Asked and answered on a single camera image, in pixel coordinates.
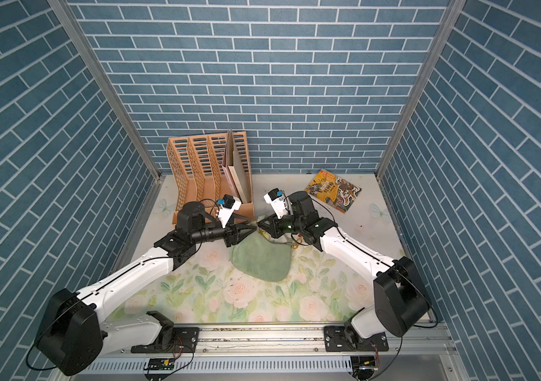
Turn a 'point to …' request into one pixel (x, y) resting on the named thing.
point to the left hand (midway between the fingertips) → (257, 227)
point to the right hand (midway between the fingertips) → (262, 224)
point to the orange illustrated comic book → (336, 191)
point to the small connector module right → (364, 363)
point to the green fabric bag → (262, 258)
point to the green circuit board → (162, 363)
